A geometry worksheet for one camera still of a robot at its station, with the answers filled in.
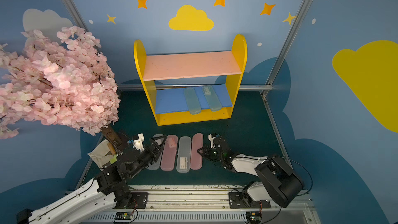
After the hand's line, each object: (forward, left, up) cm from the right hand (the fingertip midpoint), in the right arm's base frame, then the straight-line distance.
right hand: (199, 149), depth 87 cm
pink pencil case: (-3, +17, -4) cm, 18 cm away
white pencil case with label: (-2, +9, -4) cm, 10 cm away
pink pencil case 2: (-4, +2, -3) cm, 5 cm away
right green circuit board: (-29, -28, -8) cm, 41 cm away
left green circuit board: (-33, +34, -5) cm, 47 cm away
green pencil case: (+26, +5, +9) cm, 28 cm away
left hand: (-4, +15, +18) cm, 24 cm away
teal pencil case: (+31, -7, +10) cm, 33 cm away
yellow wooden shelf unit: (+24, +20, +10) cm, 33 cm away
